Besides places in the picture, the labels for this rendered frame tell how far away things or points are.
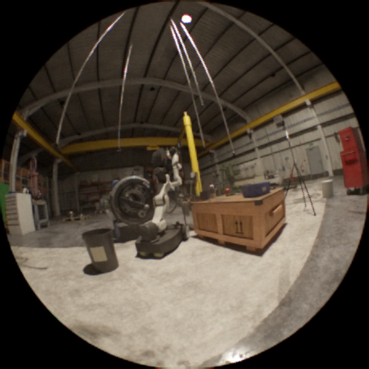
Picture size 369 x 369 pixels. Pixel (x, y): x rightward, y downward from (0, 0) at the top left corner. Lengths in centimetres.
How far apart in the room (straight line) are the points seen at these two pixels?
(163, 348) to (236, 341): 29
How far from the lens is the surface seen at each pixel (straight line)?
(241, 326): 71
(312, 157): 1083
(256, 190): 125
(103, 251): 123
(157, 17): 803
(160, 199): 166
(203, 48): 899
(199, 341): 68
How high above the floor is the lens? 62
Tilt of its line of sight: 3 degrees up
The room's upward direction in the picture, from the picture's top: 9 degrees counter-clockwise
